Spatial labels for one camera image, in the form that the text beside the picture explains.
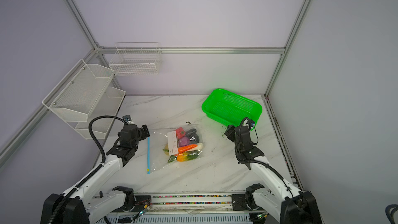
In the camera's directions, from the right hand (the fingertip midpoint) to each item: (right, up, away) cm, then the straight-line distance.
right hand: (232, 128), depth 85 cm
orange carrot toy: (-27, -12, +1) cm, 30 cm away
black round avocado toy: (-22, -7, +6) cm, 24 cm away
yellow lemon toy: (-37, -12, +4) cm, 39 cm away
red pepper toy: (-30, -4, +5) cm, 30 cm away
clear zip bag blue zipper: (-33, -9, -1) cm, 35 cm away
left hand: (-53, 0, -1) cm, 53 cm away
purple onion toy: (-28, -8, +4) cm, 29 cm away
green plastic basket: (+4, +11, +27) cm, 29 cm away
